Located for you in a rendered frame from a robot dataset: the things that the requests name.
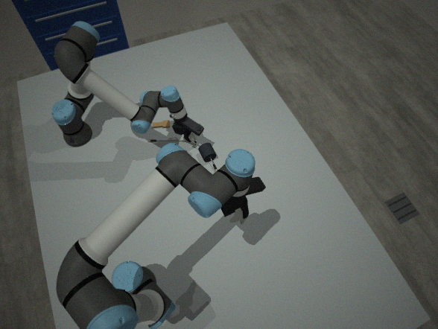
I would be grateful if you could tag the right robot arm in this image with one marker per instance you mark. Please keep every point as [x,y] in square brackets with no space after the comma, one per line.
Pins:
[95,303]

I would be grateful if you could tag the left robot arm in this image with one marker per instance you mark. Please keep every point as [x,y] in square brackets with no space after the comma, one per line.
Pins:
[73,54]

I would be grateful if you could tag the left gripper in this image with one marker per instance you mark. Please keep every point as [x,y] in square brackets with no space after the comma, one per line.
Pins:
[180,129]

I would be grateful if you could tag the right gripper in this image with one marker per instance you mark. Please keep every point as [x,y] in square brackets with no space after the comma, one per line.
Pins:
[238,205]

